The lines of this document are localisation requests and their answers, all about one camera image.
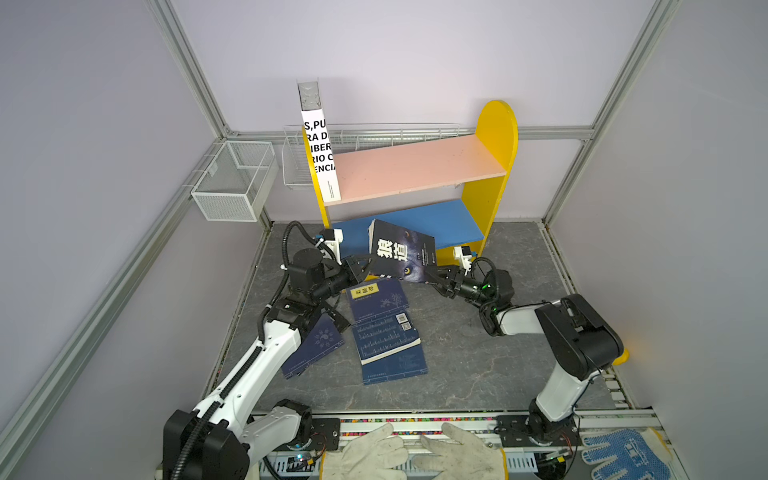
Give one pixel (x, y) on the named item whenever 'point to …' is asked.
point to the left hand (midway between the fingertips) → (376, 261)
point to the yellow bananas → (623, 358)
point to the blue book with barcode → (385, 334)
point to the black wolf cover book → (405, 253)
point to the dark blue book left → (320, 339)
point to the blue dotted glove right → (639, 455)
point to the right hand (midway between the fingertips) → (426, 276)
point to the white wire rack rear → (363, 137)
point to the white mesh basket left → (237, 183)
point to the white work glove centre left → (375, 456)
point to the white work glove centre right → (467, 459)
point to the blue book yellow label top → (376, 299)
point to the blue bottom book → (401, 363)
